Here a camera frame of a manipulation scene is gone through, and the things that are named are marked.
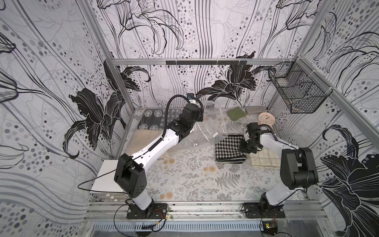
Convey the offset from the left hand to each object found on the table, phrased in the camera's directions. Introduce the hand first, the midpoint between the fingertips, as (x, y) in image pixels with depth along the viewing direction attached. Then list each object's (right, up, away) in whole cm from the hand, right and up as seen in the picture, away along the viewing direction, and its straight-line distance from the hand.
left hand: (198, 110), depth 81 cm
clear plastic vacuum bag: (+7, -10, -5) cm, 13 cm away
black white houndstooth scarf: (+19, -24, +10) cm, 32 cm away
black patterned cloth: (-32, -5, +25) cm, 41 cm away
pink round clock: (+52, -4, +29) cm, 59 cm away
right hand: (+30, -24, +13) cm, 40 cm away
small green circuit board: (+35, -57, -11) cm, 68 cm away
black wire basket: (+63, +13, +7) cm, 65 cm away
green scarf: (+32, 0, +34) cm, 47 cm away
